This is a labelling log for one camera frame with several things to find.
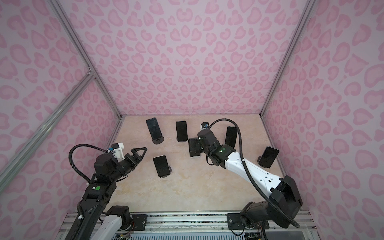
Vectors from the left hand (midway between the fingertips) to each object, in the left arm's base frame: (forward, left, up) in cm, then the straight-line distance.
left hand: (144, 150), depth 73 cm
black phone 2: (+20, -49, -17) cm, 55 cm away
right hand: (+7, -27, -2) cm, 28 cm away
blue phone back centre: (+22, -16, -13) cm, 30 cm away
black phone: (-1, -25, +3) cm, 25 cm away
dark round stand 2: (+1, -9, -24) cm, 26 cm away
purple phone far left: (+24, +2, -12) cm, 27 cm away
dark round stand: (+22, +1, -23) cm, 32 cm away
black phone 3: (+1, -66, -12) cm, 67 cm away
